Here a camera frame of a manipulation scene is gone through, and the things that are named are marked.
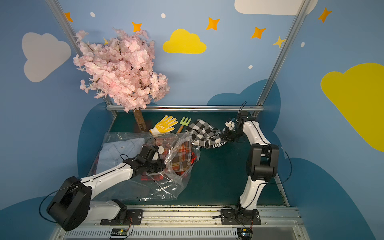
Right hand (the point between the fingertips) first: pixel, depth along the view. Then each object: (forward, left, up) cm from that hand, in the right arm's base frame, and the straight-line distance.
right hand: (224, 138), depth 93 cm
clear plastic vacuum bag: (-32, +51, -9) cm, 60 cm away
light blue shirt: (-11, +70, -7) cm, 71 cm away
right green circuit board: (-47, -9, -14) cm, 50 cm away
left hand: (-17, +35, -5) cm, 39 cm away
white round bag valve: (-10, +39, -1) cm, 40 cm away
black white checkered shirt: (+9, +11, -9) cm, 17 cm away
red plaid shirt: (-11, +28, -5) cm, 31 cm away
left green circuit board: (-51, +52, -12) cm, 74 cm away
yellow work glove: (+17, +44, -11) cm, 48 cm away
